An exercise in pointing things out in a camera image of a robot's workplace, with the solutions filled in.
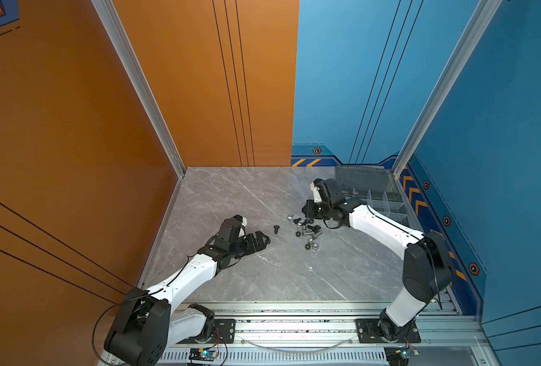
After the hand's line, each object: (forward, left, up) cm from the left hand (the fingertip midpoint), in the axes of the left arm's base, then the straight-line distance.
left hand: (262, 240), depth 86 cm
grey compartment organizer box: (+36, -56, -9) cm, 68 cm away
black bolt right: (+10, -22, -7) cm, 25 cm away
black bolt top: (+13, -14, -7) cm, 20 cm away
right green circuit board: (-34, -46, -8) cm, 57 cm away
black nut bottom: (+2, -18, -9) cm, 20 cm away
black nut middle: (+8, -15, -8) cm, 18 cm away
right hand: (+11, -15, +5) cm, 19 cm away
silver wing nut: (+15, -11, -7) cm, 20 cm away
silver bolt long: (+6, -21, -7) cm, 23 cm away
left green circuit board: (-34, +17, -10) cm, 40 cm away
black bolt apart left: (+9, -5, -7) cm, 13 cm away
